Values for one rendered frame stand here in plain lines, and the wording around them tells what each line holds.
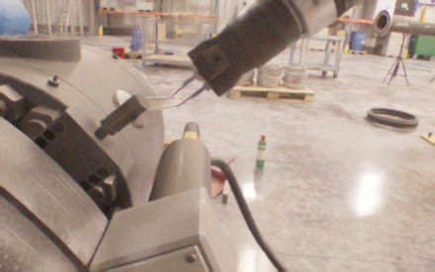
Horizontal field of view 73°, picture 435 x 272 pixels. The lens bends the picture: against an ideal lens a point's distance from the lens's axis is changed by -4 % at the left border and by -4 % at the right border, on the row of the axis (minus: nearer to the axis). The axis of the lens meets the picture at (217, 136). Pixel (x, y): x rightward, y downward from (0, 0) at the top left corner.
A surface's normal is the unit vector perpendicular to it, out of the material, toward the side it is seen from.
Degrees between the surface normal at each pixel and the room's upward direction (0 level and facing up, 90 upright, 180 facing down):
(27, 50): 90
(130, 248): 23
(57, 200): 53
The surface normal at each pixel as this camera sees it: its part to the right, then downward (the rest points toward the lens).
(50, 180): 0.81, -0.55
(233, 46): -0.24, 0.24
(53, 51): 0.77, 0.27
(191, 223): -0.32, -0.88
